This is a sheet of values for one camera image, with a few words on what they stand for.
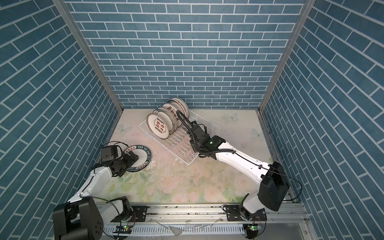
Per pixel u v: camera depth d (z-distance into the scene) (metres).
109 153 0.68
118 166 0.72
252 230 0.72
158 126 0.99
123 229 0.72
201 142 0.59
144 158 0.91
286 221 0.74
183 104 1.01
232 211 0.75
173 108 1.00
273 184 0.41
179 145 0.94
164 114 0.96
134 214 0.72
